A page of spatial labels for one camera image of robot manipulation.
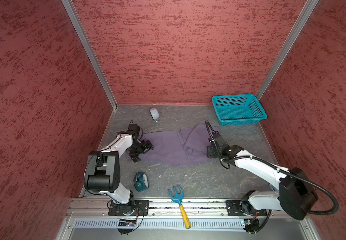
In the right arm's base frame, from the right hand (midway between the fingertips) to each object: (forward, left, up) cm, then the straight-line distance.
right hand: (210, 153), depth 87 cm
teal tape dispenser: (-15, +39, +1) cm, 42 cm away
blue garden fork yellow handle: (-23, +20, -4) cm, 31 cm away
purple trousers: (+7, +15, -4) cm, 17 cm away
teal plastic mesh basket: (+41, -31, -6) cm, 52 cm away
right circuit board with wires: (-35, -15, -8) cm, 39 cm away
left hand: (+1, +38, -3) cm, 38 cm away
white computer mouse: (+32, +35, +1) cm, 47 cm away
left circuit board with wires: (-32, +47, -9) cm, 58 cm away
